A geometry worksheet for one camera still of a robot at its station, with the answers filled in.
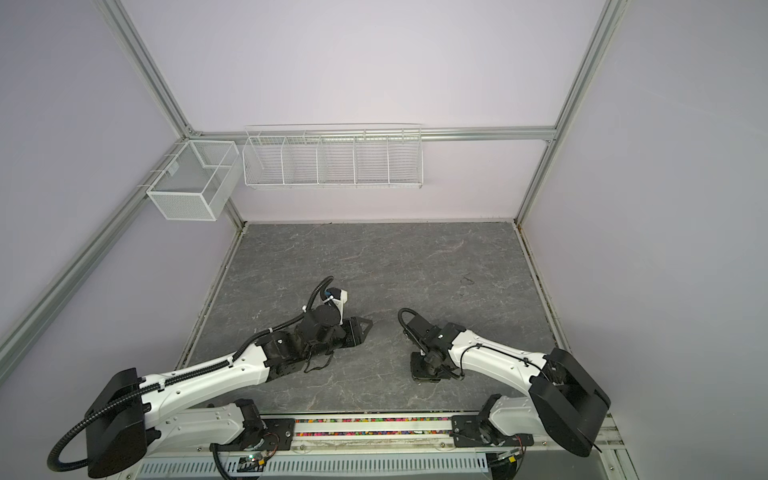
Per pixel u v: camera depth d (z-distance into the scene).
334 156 1.01
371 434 0.75
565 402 0.42
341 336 0.64
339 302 0.72
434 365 0.69
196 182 1.01
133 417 0.40
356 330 0.72
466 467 0.71
